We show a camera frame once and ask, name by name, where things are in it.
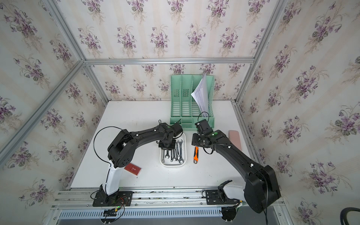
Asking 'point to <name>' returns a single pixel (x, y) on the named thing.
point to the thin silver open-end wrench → (171, 160)
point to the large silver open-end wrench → (181, 159)
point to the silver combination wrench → (167, 154)
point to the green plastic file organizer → (184, 108)
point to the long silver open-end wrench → (178, 152)
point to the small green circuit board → (111, 212)
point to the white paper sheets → (200, 93)
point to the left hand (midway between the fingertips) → (171, 150)
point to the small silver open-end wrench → (163, 160)
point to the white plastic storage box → (176, 157)
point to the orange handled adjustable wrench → (196, 154)
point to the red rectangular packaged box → (132, 168)
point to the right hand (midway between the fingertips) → (197, 140)
